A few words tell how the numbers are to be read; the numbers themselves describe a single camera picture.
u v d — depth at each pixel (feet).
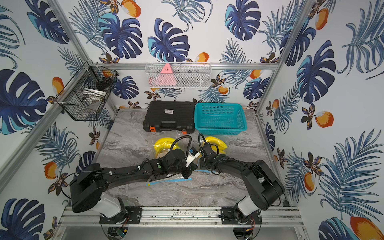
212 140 3.10
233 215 2.43
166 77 2.96
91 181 1.60
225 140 3.20
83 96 2.74
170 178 2.35
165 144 3.00
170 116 3.56
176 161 2.07
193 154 2.31
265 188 1.48
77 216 2.51
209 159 2.33
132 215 2.46
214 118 3.84
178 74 3.29
